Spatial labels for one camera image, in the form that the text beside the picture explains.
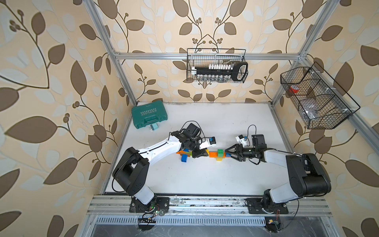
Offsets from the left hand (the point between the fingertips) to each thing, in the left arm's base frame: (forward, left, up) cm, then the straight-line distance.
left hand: (204, 148), depth 83 cm
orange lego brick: (-1, -6, -6) cm, 8 cm away
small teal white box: (+22, +35, -10) cm, 42 cm away
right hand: (-1, -14, -5) cm, 15 cm away
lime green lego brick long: (-5, +8, +4) cm, 10 cm away
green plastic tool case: (+31, +40, -7) cm, 51 cm away
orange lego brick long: (+1, +13, -9) cm, 15 cm away
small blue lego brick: (-3, -14, -4) cm, 15 cm away
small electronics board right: (-34, -33, -13) cm, 49 cm away
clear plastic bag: (+10, -54, +21) cm, 59 cm away
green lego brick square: (-2, -10, -2) cm, 10 cm away
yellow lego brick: (-2, -2, 0) cm, 3 cm away
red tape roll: (+29, -53, +20) cm, 64 cm away
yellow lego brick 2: (-2, -10, -11) cm, 15 cm away
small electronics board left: (-35, +28, -9) cm, 46 cm away
